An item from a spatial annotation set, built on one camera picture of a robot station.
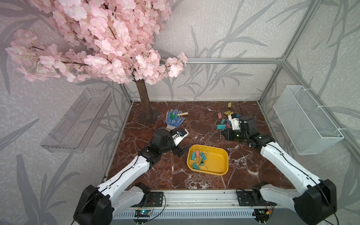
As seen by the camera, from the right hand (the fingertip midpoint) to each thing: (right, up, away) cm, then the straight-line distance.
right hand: (221, 131), depth 81 cm
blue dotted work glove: (-29, +4, +25) cm, 39 cm away
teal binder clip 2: (-16, -16, +7) cm, 24 cm away
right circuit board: (+18, -41, -10) cm, 46 cm away
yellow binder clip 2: (-13, -20, +6) cm, 24 cm away
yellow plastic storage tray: (-1, -20, +6) cm, 21 cm away
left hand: (-21, -4, -2) cm, 21 cm away
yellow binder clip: (+16, +18, +39) cm, 46 cm away
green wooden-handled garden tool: (-32, +8, +31) cm, 45 cm away
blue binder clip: (+2, +6, -6) cm, 9 cm away
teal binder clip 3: (-15, -21, +2) cm, 26 cm away
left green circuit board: (-43, -40, -10) cm, 60 cm away
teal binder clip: (+7, +4, +25) cm, 26 cm away
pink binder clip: (+6, +9, +29) cm, 31 cm away
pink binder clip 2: (-13, -15, +8) cm, 22 cm away
